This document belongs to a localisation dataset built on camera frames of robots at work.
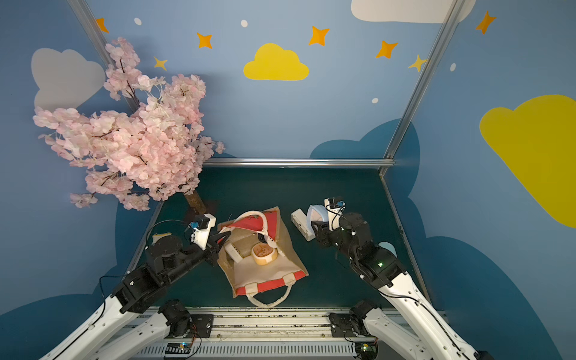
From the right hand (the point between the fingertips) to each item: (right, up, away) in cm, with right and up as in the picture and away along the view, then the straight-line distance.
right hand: (322, 219), depth 71 cm
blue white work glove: (-69, -11, +24) cm, 74 cm away
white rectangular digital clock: (-6, -3, +24) cm, 25 cm away
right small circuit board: (+15, -44, +2) cm, 47 cm away
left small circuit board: (-48, -44, +2) cm, 65 cm away
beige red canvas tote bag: (-27, -21, +8) cm, 35 cm away
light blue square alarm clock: (-2, +2, -4) cm, 5 cm away
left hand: (-30, -3, -3) cm, 30 cm away
